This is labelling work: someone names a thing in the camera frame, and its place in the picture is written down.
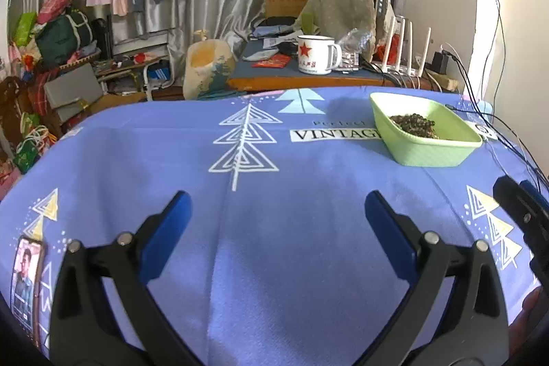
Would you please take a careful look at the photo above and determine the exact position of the black bead bracelet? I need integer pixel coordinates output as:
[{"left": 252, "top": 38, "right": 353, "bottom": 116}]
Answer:
[{"left": 387, "top": 112, "right": 441, "bottom": 140}]

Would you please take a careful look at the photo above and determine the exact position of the right hand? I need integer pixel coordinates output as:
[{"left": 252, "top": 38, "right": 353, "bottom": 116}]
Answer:
[{"left": 509, "top": 286, "right": 544, "bottom": 355}]

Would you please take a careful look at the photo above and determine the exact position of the white round-button remote device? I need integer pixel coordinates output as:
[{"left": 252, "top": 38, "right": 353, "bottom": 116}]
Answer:
[{"left": 471, "top": 122, "right": 499, "bottom": 140}]

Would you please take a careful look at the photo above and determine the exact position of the smartphone with lit screen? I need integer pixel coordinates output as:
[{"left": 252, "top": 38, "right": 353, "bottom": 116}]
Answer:
[{"left": 10, "top": 235, "right": 45, "bottom": 347}]

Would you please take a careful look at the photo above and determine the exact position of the green plastic tray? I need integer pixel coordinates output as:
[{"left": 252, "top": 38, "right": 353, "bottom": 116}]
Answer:
[{"left": 370, "top": 92, "right": 482, "bottom": 168}]

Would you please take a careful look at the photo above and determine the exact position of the black power adapter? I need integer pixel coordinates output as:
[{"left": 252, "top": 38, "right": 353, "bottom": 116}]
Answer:
[{"left": 431, "top": 51, "right": 448, "bottom": 75}]

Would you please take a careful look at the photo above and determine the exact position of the white wifi router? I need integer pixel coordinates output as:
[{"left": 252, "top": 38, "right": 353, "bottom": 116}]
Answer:
[{"left": 381, "top": 16, "right": 432, "bottom": 78}]

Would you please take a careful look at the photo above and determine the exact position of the blue patterned tablecloth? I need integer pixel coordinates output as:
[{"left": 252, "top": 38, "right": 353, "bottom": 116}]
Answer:
[{"left": 1, "top": 88, "right": 536, "bottom": 365}]

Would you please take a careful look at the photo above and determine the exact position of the grey box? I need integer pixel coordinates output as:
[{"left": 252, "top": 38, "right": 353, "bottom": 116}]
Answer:
[{"left": 44, "top": 63, "right": 103, "bottom": 123}]

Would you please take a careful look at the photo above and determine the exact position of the clear plastic snack bag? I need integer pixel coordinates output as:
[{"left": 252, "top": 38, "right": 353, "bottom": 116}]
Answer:
[{"left": 336, "top": 28, "right": 372, "bottom": 71}]

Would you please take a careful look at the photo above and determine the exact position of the small cluttered low table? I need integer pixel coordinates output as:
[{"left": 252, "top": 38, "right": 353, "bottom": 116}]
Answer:
[{"left": 95, "top": 53, "right": 174, "bottom": 101}]

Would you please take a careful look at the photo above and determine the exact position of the white enamel star mug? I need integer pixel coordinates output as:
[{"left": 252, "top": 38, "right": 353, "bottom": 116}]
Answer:
[{"left": 297, "top": 35, "right": 342, "bottom": 75}]

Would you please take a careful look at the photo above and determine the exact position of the monitor under dotted cloth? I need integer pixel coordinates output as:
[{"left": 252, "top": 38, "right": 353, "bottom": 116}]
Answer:
[{"left": 293, "top": 0, "right": 395, "bottom": 62}]

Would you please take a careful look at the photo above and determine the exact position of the dark green duffel bag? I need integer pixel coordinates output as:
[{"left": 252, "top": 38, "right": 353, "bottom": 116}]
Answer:
[{"left": 35, "top": 10, "right": 94, "bottom": 69}]

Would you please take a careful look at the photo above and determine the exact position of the red envelope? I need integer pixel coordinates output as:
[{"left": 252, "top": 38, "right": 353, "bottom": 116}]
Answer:
[{"left": 252, "top": 53, "right": 292, "bottom": 69}]

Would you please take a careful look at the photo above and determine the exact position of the wooden side desk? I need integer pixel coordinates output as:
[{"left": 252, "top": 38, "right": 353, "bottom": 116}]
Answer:
[{"left": 227, "top": 59, "right": 459, "bottom": 92}]

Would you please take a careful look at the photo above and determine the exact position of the green shopping bag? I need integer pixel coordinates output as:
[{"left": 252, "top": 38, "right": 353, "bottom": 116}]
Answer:
[{"left": 13, "top": 12, "right": 37, "bottom": 46}]

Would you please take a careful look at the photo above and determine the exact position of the cardboard box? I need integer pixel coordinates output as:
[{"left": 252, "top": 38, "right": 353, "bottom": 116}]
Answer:
[{"left": 264, "top": 0, "right": 308, "bottom": 19}]

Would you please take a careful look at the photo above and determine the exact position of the red pink bag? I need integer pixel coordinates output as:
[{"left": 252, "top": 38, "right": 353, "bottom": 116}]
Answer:
[{"left": 36, "top": 0, "right": 72, "bottom": 25}]

